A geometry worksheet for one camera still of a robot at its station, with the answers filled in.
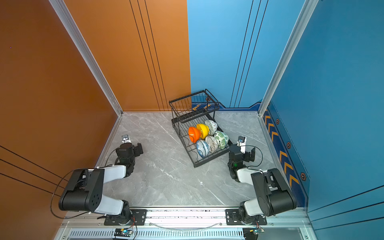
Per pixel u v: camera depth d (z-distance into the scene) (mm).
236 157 709
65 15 715
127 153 711
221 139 994
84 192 446
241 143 771
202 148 965
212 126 966
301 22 742
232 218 725
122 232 707
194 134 944
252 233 700
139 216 736
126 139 803
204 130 984
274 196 427
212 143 894
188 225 724
